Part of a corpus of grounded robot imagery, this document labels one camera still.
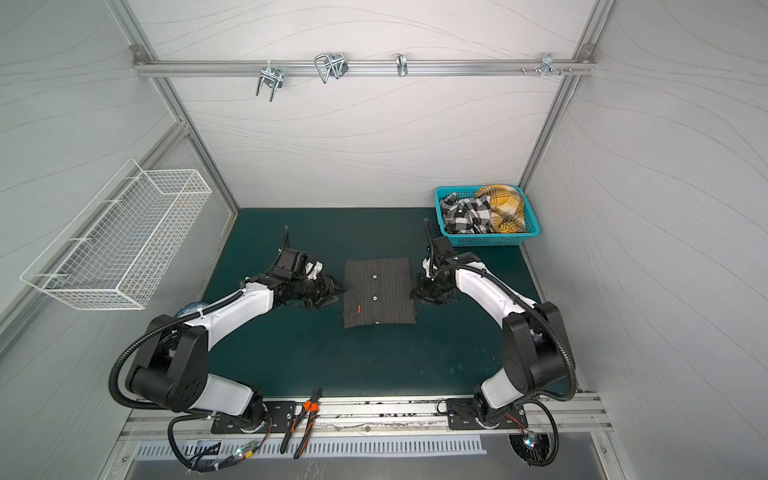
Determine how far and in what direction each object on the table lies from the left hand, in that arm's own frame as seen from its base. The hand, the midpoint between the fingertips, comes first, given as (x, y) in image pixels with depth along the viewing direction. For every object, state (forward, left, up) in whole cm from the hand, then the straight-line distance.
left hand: (349, 289), depth 86 cm
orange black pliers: (-29, +7, -9) cm, 31 cm away
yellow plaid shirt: (+34, -53, +1) cm, 63 cm away
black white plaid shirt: (+31, -39, 0) cm, 50 cm away
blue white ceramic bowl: (-5, +48, -5) cm, 48 cm away
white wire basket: (-3, +51, +21) cm, 56 cm away
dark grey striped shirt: (+3, -8, -6) cm, 10 cm away
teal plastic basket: (+24, -45, -5) cm, 51 cm away
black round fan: (-36, -48, -13) cm, 61 cm away
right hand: (+1, -21, -1) cm, 21 cm away
